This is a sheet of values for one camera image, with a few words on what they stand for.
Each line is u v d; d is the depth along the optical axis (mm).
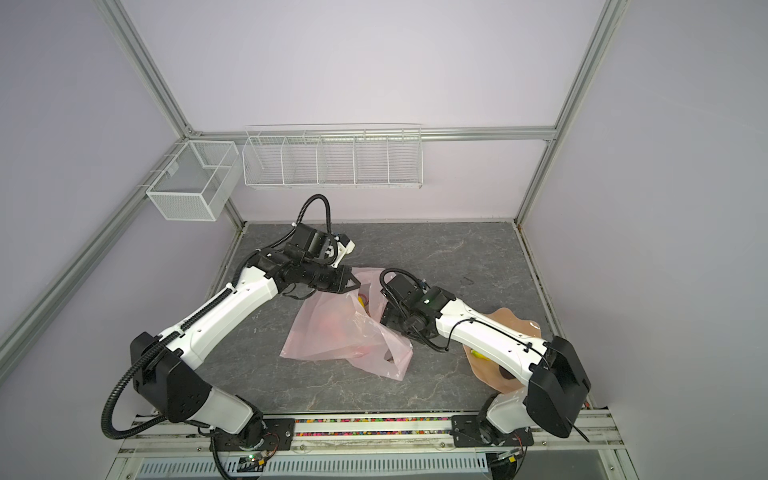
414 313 557
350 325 724
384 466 1573
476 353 825
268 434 736
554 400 397
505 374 804
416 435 753
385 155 1058
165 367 401
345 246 723
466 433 734
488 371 821
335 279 682
